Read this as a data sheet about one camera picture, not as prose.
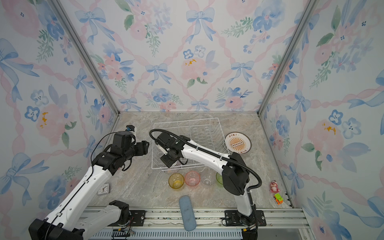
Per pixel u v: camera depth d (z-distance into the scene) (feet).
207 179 2.84
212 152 1.69
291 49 2.73
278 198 2.57
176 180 2.77
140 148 2.27
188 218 2.36
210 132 3.48
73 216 1.34
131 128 2.22
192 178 2.84
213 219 2.47
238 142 3.28
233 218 2.40
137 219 2.42
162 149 2.17
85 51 2.80
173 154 1.91
